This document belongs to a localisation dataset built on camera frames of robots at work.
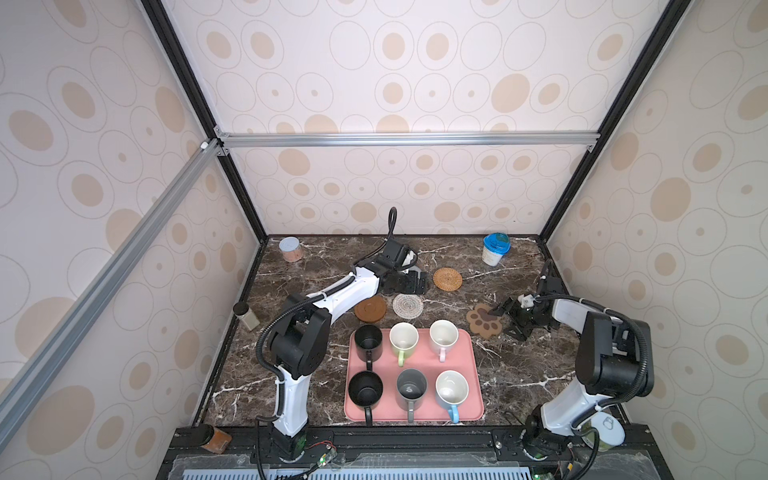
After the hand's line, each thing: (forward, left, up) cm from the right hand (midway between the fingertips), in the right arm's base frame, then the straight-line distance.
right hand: (509, 320), depth 94 cm
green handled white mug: (-8, +33, +2) cm, 34 cm away
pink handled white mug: (-7, +21, +2) cm, 23 cm away
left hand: (+5, +27, +12) cm, 29 cm away
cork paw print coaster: (-1, +8, -1) cm, 8 cm away
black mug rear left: (-11, +44, +2) cm, 45 cm away
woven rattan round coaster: (+16, +18, -1) cm, 25 cm away
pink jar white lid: (+24, +75, +6) cm, 79 cm away
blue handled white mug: (-22, +20, +1) cm, 30 cm away
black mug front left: (-23, +43, 0) cm, 49 cm away
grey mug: (-22, +31, +1) cm, 38 cm away
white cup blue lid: (+26, +1, +7) cm, 27 cm away
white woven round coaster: (+5, +32, -1) cm, 32 cm away
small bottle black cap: (-6, +81, +10) cm, 82 cm away
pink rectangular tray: (-11, +15, -5) cm, 19 cm away
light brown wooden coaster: (+2, +44, 0) cm, 44 cm away
